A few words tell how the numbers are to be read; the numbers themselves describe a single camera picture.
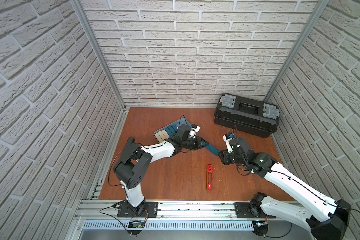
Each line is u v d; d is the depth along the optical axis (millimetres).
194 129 816
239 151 565
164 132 997
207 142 825
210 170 855
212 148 832
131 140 992
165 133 996
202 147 778
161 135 999
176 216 731
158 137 976
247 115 934
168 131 1002
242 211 737
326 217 388
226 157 669
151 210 734
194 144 768
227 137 679
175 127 1045
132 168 471
